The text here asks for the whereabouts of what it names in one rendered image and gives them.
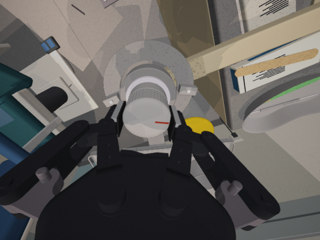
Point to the teal blue patient chair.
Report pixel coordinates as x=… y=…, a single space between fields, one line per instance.
x=15 y=117

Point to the grey clamp collar with screws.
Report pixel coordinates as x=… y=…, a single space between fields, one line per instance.
x=187 y=89

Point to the grey round pivot housing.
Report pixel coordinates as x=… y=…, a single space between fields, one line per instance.
x=150 y=53

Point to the white printed notice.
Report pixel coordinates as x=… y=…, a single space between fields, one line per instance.
x=272 y=12

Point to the grey clamp knob red mark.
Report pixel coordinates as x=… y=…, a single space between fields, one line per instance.
x=142 y=120

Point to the wooden tongue depressor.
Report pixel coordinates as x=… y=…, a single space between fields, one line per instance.
x=282 y=62

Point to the light grey kidney dish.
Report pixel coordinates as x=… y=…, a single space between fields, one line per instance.
x=272 y=120

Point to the blue black small device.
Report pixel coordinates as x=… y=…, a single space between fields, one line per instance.
x=50 y=45

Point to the thin metal probe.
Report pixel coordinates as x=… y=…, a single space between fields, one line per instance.
x=287 y=102

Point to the black cylinder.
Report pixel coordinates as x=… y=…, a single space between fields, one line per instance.
x=51 y=98

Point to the white blue printed box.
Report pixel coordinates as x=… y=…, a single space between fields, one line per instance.
x=260 y=81

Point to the grey round tray green inlay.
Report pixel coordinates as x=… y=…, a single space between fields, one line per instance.
x=250 y=106

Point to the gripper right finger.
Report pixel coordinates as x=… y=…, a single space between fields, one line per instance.
x=232 y=165

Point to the white unit box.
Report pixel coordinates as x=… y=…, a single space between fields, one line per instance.
x=65 y=72

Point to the small black plug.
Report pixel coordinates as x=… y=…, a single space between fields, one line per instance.
x=234 y=135

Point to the brown panel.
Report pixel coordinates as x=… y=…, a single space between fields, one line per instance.
x=190 y=27

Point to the yellow disc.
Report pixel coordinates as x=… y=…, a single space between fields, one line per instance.
x=198 y=123

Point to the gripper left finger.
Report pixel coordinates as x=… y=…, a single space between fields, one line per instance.
x=50 y=155

